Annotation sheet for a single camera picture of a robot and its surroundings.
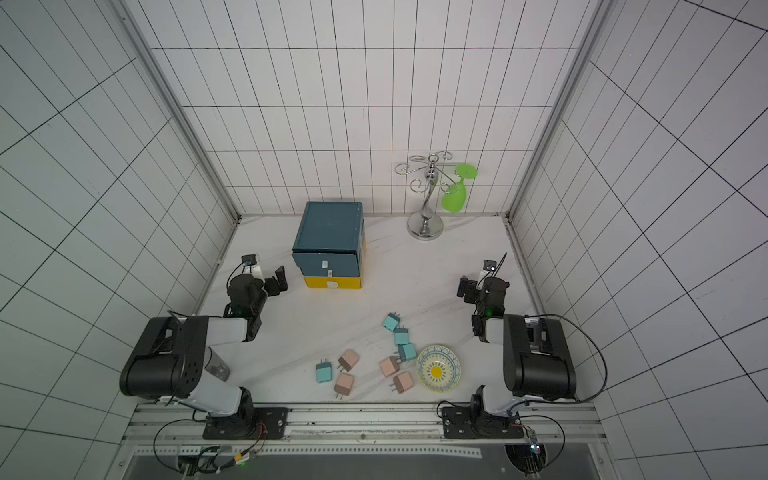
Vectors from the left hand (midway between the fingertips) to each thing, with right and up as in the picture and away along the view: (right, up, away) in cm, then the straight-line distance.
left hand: (269, 272), depth 95 cm
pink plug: (+28, -23, -13) cm, 38 cm away
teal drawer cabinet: (+22, +11, -9) cm, 26 cm away
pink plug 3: (+39, -25, -14) cm, 48 cm away
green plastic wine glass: (+62, +26, +6) cm, 67 cm away
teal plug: (+40, -15, -5) cm, 43 cm away
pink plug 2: (+27, -28, -17) cm, 42 cm away
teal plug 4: (+21, -26, -15) cm, 36 cm away
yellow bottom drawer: (+21, -3, -1) cm, 21 cm away
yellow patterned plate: (+53, -25, -14) cm, 60 cm away
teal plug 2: (+43, -18, -8) cm, 47 cm away
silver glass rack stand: (+55, +16, +21) cm, 61 cm away
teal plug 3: (+45, -21, -11) cm, 51 cm away
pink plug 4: (+43, -27, -17) cm, 53 cm away
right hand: (+66, -1, 0) cm, 66 cm away
